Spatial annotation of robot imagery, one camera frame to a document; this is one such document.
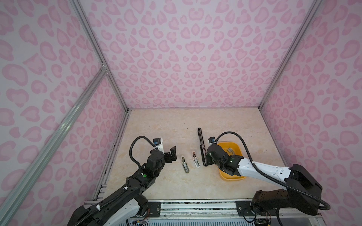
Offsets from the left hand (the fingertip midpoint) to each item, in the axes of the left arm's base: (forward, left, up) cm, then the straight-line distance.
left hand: (169, 145), depth 80 cm
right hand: (-2, -22, -7) cm, 23 cm away
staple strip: (+4, -38, -16) cm, 42 cm away
